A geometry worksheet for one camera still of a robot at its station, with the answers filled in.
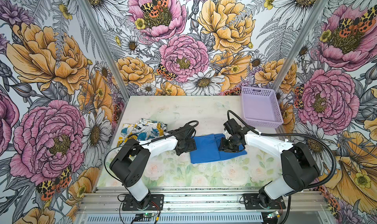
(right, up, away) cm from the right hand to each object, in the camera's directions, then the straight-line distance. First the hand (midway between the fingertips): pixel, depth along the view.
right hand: (222, 153), depth 86 cm
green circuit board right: (+21, -25, -14) cm, 36 cm away
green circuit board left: (-38, -25, -14) cm, 48 cm away
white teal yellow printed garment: (-50, +12, +13) cm, 53 cm away
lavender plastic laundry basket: (+34, +27, +25) cm, 50 cm away
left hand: (-19, 0, +4) cm, 20 cm away
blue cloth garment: (-8, +1, +6) cm, 10 cm away
